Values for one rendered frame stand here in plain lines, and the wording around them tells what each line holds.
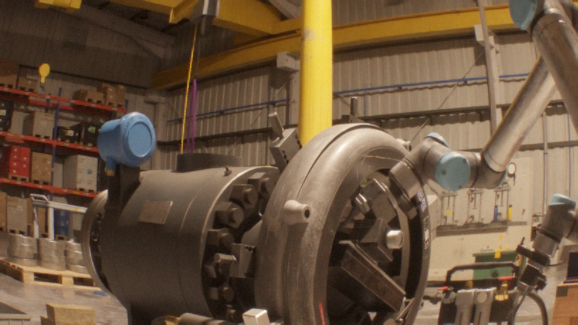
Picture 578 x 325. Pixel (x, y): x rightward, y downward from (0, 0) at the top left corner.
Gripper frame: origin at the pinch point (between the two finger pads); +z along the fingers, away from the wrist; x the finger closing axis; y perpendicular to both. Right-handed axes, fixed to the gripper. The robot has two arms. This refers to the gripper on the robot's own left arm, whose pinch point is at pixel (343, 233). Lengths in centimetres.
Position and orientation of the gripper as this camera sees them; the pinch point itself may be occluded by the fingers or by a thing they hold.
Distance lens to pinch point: 156.8
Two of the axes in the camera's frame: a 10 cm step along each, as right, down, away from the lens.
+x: -3.7, -5.3, -7.6
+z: -7.8, 6.2, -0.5
